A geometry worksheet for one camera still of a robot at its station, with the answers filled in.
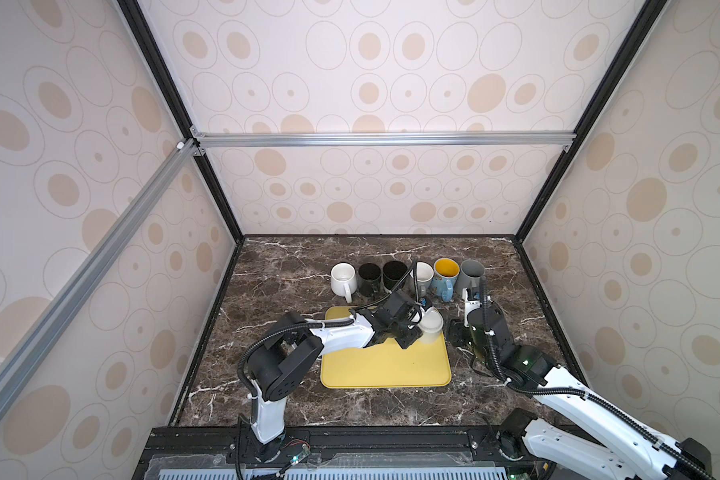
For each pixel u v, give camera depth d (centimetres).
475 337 60
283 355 50
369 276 97
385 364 89
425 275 99
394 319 70
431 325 85
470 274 95
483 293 63
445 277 95
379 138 90
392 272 97
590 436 48
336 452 73
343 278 102
